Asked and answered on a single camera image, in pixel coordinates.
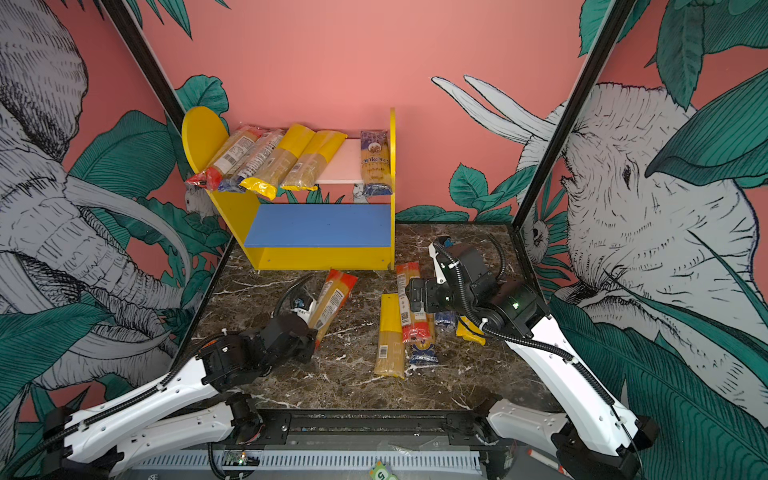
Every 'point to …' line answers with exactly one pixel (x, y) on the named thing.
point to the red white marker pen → (551, 462)
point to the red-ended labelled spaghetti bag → (416, 326)
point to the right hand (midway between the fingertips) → (419, 285)
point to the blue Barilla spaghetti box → (445, 321)
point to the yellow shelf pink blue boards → (338, 226)
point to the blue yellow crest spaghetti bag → (422, 355)
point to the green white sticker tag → (381, 472)
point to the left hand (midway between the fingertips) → (314, 328)
